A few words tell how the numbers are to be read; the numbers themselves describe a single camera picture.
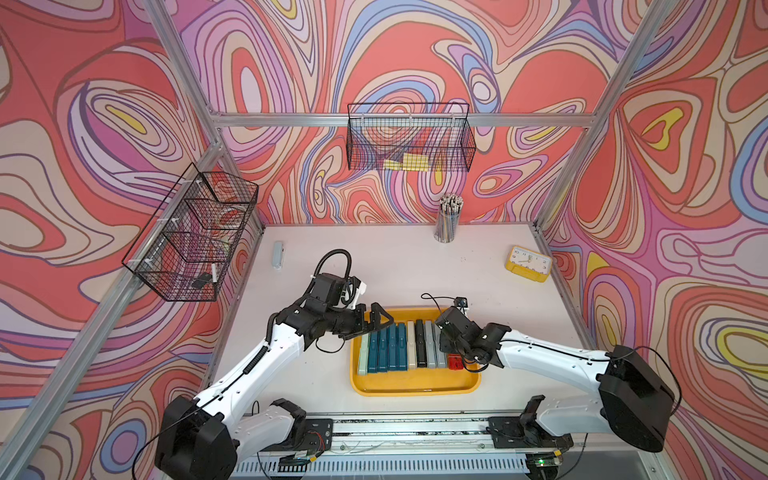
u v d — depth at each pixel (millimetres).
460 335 639
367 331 661
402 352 841
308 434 728
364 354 839
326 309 605
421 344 855
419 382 822
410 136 959
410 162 908
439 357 823
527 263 1048
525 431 653
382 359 823
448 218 1046
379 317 689
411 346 843
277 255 1070
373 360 824
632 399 411
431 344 859
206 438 377
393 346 844
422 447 732
